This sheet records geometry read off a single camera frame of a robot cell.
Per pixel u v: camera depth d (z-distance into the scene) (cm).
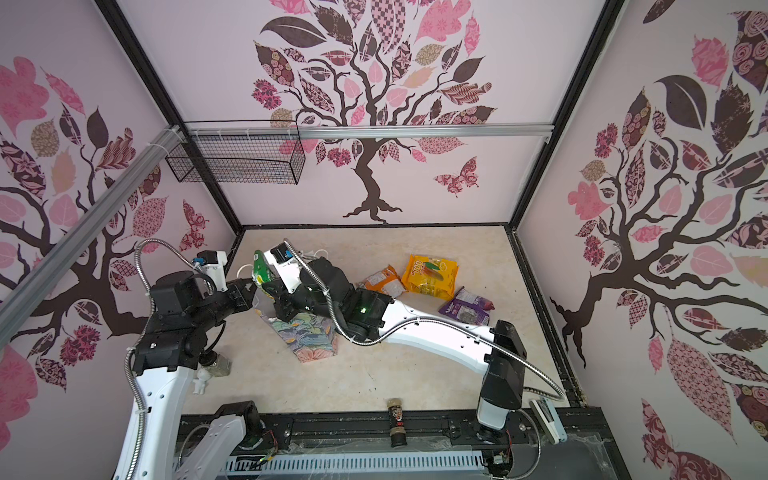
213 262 60
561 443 71
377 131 94
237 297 60
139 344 48
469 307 94
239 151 95
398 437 71
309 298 52
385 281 100
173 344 46
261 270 61
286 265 52
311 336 76
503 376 40
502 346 41
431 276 98
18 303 50
